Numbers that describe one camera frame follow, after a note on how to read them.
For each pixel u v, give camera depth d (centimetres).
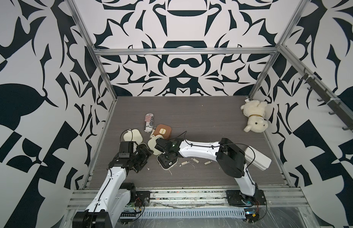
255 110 102
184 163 86
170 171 83
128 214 73
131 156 71
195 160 87
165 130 98
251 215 70
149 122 99
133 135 96
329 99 59
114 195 49
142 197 74
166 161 77
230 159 50
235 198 75
